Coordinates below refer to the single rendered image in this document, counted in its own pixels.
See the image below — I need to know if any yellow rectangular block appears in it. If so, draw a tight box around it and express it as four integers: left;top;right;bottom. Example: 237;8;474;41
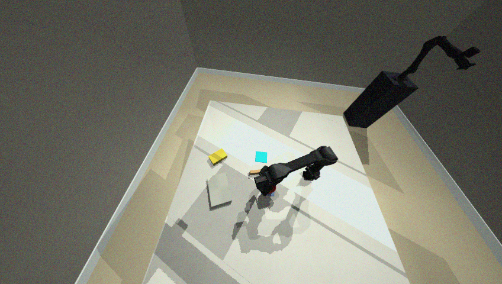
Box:
208;149;227;165

